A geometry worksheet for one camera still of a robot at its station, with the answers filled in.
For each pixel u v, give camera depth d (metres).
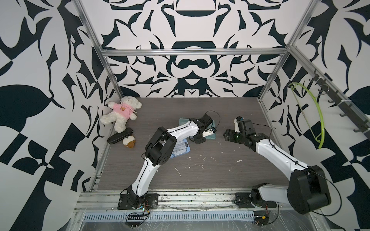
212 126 0.83
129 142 0.93
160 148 0.55
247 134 0.67
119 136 0.94
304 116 0.78
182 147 0.92
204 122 0.77
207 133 0.87
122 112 1.01
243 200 0.74
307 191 0.41
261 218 0.71
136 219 0.73
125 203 0.73
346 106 0.58
